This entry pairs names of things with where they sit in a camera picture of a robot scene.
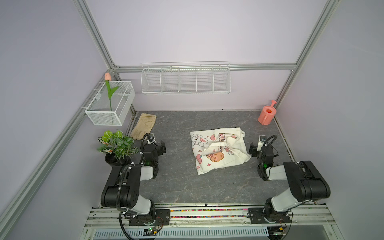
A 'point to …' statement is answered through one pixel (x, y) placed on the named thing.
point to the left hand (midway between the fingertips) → (155, 142)
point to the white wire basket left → (110, 106)
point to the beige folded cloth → (144, 126)
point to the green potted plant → (117, 148)
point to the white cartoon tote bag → (218, 148)
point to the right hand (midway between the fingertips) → (260, 142)
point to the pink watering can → (267, 114)
